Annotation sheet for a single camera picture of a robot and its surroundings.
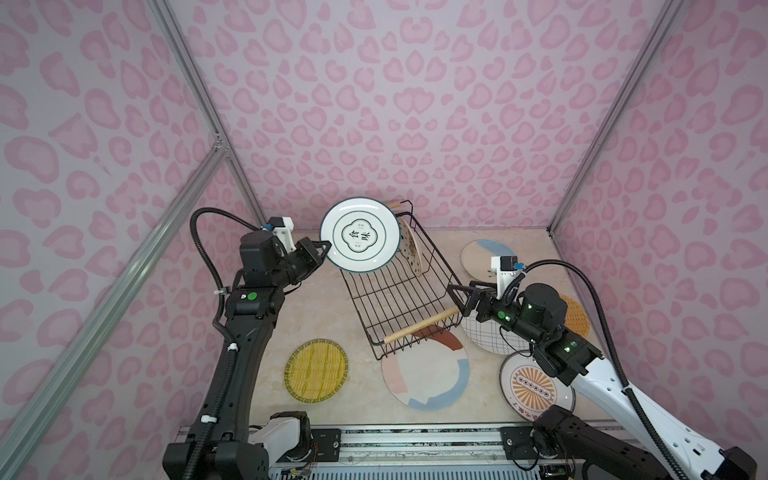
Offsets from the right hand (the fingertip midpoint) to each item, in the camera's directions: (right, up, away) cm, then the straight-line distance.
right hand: (459, 286), depth 68 cm
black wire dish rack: (-10, -7, +30) cm, 33 cm away
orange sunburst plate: (+22, -30, +14) cm, 39 cm away
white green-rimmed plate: (-22, +12, +7) cm, 26 cm away
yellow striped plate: (-37, -26, +17) cm, 48 cm away
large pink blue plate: (-5, -26, +18) cm, 32 cm away
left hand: (-29, +11, +2) cm, 31 cm away
